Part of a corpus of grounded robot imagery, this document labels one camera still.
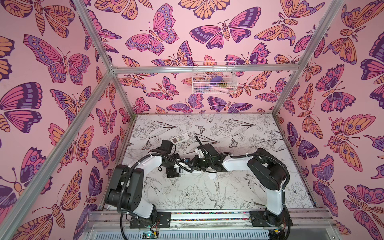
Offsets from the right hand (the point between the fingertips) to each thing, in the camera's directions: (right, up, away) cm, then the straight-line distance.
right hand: (186, 164), depth 87 cm
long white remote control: (0, +4, -23) cm, 23 cm away
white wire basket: (+10, +58, +8) cm, 59 cm away
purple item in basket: (+19, +53, +9) cm, 57 cm away
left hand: (-5, -1, +4) cm, 7 cm away
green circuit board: (-17, -31, -15) cm, 38 cm away
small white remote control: (-5, +14, +17) cm, 22 cm away
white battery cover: (+15, -7, 0) cm, 17 cm away
